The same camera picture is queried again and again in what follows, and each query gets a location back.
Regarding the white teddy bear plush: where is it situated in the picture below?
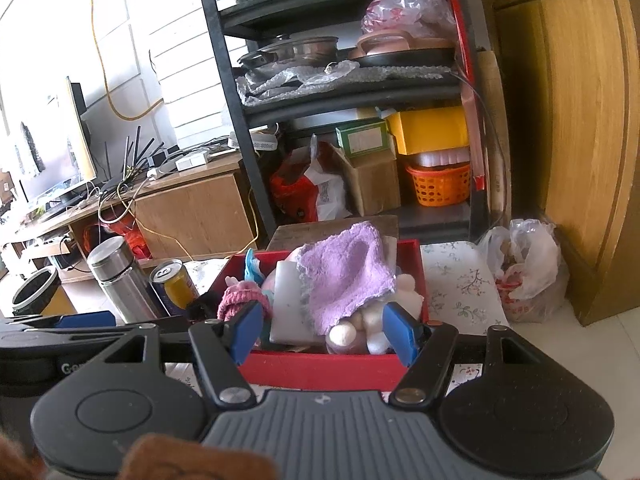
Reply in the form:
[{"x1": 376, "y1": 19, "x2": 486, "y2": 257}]
[{"x1": 326, "y1": 274, "x2": 424, "y2": 356}]

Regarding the white foam block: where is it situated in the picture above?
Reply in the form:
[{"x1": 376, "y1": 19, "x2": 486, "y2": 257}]
[{"x1": 269, "y1": 260, "x2": 316, "y2": 346}]

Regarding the purple towel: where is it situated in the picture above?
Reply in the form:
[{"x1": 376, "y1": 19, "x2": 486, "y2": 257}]
[{"x1": 295, "y1": 221, "x2": 397, "y2": 336}]

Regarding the blue face mask on edge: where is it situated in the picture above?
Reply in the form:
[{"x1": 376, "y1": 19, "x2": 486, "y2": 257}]
[{"x1": 244, "y1": 248, "x2": 266, "y2": 286}]

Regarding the red cardboard box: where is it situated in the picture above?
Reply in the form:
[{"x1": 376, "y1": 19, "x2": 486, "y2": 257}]
[{"x1": 209, "y1": 240, "x2": 428, "y2": 391}]

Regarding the yellow blue drink can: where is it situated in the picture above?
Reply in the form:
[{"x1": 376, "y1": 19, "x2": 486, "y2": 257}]
[{"x1": 149, "y1": 259, "x2": 198, "y2": 315}]

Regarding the black round bin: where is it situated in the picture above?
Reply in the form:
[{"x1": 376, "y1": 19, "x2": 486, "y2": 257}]
[{"x1": 11, "y1": 266, "x2": 61, "y2": 316}]

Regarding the wooden tv cabinet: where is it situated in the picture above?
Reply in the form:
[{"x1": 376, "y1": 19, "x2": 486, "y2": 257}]
[{"x1": 1, "y1": 153, "x2": 259, "y2": 266}]

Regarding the red plastic bag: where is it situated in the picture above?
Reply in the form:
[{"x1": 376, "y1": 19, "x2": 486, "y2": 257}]
[{"x1": 269, "y1": 159, "x2": 319, "y2": 222}]

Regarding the stainless steel thermos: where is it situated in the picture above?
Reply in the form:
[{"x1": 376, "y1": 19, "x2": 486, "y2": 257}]
[{"x1": 87, "y1": 235, "x2": 168, "y2": 324}]

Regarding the white plastic bag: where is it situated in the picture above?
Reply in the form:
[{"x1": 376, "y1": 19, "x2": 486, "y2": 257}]
[{"x1": 478, "y1": 219, "x2": 570, "y2": 323}]

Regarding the orange plastic basket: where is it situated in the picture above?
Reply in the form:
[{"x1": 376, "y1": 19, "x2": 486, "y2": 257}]
[{"x1": 405, "y1": 162, "x2": 472, "y2": 207}]

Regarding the brown cardboard box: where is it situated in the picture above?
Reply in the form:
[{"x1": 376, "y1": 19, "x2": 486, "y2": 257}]
[{"x1": 319, "y1": 141, "x2": 401, "y2": 217}]

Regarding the black wifi router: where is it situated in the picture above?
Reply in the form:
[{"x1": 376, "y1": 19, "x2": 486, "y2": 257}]
[{"x1": 98, "y1": 126, "x2": 165, "y2": 194}]

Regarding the green white box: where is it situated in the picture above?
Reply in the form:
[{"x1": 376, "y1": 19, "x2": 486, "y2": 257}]
[{"x1": 335, "y1": 120, "x2": 390, "y2": 159}]

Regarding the yellow box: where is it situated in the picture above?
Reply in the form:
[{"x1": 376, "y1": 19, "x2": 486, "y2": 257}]
[{"x1": 386, "y1": 106, "x2": 469, "y2": 155}]

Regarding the television screen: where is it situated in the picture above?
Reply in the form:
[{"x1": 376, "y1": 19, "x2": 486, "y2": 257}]
[{"x1": 3, "y1": 76, "x2": 96, "y2": 207}]

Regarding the black metal shelf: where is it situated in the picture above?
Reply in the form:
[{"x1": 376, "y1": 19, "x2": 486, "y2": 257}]
[{"x1": 201, "y1": 0, "x2": 489, "y2": 246}]

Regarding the wooden wardrobe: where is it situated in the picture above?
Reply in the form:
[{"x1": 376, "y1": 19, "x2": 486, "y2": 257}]
[{"x1": 494, "y1": 0, "x2": 639, "y2": 325}]

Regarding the yellow cable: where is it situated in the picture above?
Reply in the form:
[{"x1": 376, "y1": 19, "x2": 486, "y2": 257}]
[{"x1": 88, "y1": 0, "x2": 166, "y2": 123}]

